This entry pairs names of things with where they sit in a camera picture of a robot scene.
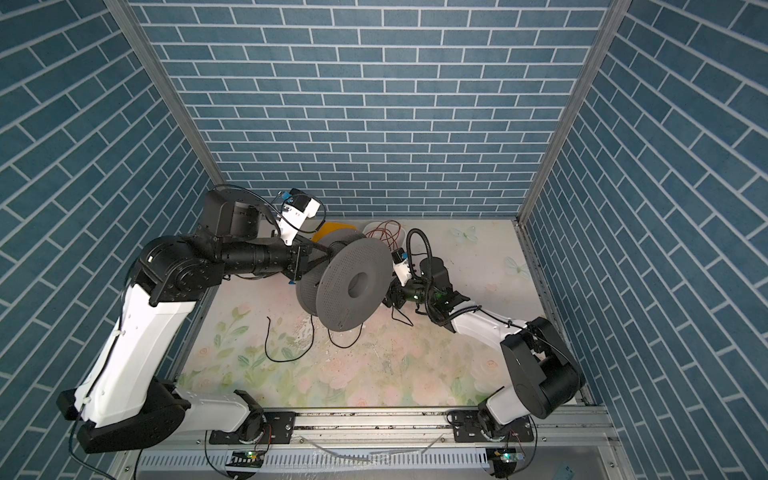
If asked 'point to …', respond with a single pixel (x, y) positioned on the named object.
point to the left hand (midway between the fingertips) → (331, 253)
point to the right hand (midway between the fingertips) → (374, 281)
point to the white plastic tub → (401, 238)
